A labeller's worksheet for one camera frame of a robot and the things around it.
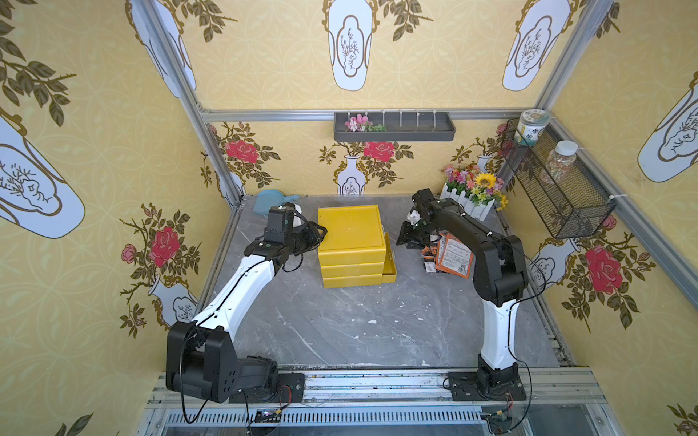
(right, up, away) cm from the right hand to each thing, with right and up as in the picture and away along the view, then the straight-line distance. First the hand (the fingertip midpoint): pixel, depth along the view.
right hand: (408, 239), depth 98 cm
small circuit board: (-43, -46, -25) cm, 67 cm away
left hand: (-31, +3, -13) cm, 34 cm away
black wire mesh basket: (+46, +15, -14) cm, 50 cm away
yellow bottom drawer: (-8, -11, -7) cm, 15 cm away
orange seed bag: (+8, -6, +2) cm, 11 cm away
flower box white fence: (+31, +11, +14) cm, 36 cm away
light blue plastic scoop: (-58, +17, +23) cm, 65 cm away
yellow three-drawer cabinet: (-19, -2, -19) cm, 27 cm away
